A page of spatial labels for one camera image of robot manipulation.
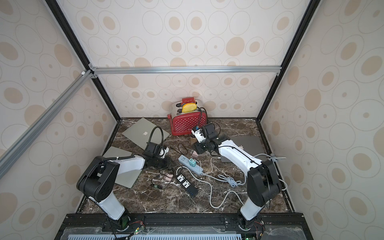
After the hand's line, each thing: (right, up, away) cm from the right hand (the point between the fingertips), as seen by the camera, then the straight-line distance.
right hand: (195, 147), depth 87 cm
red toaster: (-9, +15, +13) cm, 22 cm away
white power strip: (-7, -9, +7) cm, 13 cm away
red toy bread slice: (-6, +31, +16) cm, 35 cm away
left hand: (-11, -11, +4) cm, 16 cm away
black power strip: (-3, -23, -5) cm, 23 cm away
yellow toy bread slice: (-4, +26, +13) cm, 29 cm away
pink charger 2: (-1, -6, +10) cm, 12 cm away
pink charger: (-17, -19, 0) cm, 25 cm away
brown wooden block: (-2, +3, +13) cm, 14 cm away
